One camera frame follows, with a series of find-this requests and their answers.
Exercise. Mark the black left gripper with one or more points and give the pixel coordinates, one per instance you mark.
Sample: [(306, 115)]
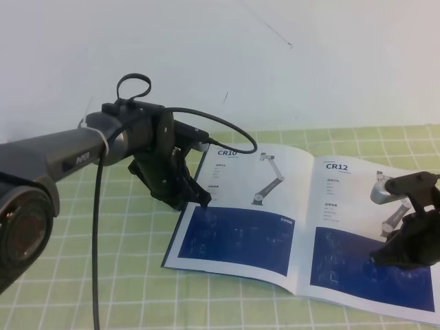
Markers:
[(156, 161)]

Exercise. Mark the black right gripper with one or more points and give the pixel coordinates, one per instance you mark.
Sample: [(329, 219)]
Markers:
[(416, 243)]

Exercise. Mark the green checked tablecloth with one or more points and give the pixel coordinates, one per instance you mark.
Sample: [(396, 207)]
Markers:
[(136, 292)]

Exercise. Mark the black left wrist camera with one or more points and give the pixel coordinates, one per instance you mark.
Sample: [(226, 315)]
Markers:
[(188, 137)]

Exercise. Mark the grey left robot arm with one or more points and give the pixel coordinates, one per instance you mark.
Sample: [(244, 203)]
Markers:
[(30, 170)]

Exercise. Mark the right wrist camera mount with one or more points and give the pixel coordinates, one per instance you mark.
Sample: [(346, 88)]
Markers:
[(419, 187)]

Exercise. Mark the robot catalogue book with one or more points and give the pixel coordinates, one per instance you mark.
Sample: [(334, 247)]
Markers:
[(304, 223)]

